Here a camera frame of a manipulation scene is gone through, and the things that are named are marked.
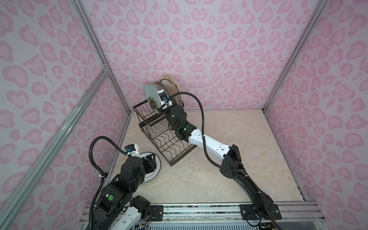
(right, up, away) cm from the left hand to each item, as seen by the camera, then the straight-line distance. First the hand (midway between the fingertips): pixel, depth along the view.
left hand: (151, 154), depth 68 cm
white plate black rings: (-4, -17, +18) cm, 25 cm away
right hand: (+4, +32, +6) cm, 32 cm away
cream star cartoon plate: (+4, +47, +36) cm, 60 cm away
